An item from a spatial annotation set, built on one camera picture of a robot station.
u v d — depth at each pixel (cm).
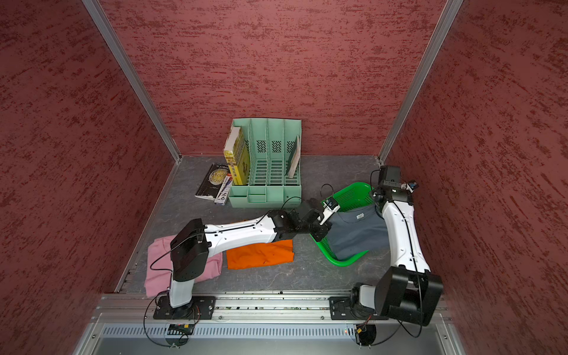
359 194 101
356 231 81
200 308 74
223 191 101
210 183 107
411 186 70
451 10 71
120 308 76
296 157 101
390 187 61
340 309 74
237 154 85
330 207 68
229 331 77
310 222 66
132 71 86
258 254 85
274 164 118
